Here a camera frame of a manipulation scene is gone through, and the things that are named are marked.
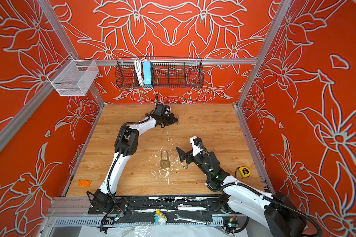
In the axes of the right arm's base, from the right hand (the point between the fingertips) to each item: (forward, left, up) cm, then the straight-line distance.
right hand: (181, 144), depth 76 cm
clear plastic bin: (+42, +68, +14) cm, 81 cm away
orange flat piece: (-14, +55, -17) cm, 59 cm away
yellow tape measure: (-9, -36, -16) cm, 40 cm away
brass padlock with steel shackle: (-3, +10, -18) cm, 21 cm away
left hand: (+30, +2, -15) cm, 34 cm away
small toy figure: (-31, +11, -14) cm, 36 cm away
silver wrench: (-32, -11, -18) cm, 39 cm away
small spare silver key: (-5, -2, -18) cm, 19 cm away
